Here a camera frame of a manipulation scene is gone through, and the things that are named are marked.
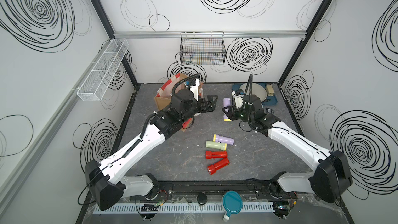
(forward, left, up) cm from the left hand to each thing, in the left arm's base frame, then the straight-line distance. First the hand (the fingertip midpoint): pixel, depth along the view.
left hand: (210, 97), depth 68 cm
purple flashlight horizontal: (-5, -6, -31) cm, 32 cm away
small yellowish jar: (+32, -46, -29) cm, 63 cm away
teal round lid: (-36, -11, -26) cm, 46 cm away
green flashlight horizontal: (-9, -6, -30) cm, 32 cm away
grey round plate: (+35, -38, -32) cm, 61 cm away
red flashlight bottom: (-21, -3, -32) cm, 38 cm away
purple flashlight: (+4, -9, -9) cm, 13 cm away
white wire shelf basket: (+15, +63, -10) cm, 65 cm away
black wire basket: (+66, +4, -17) cm, 69 cm away
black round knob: (-35, +2, -24) cm, 43 cm away
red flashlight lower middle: (-14, -2, -31) cm, 34 cm away
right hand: (+3, -9, -13) cm, 16 cm away
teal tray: (+28, -46, -34) cm, 63 cm away
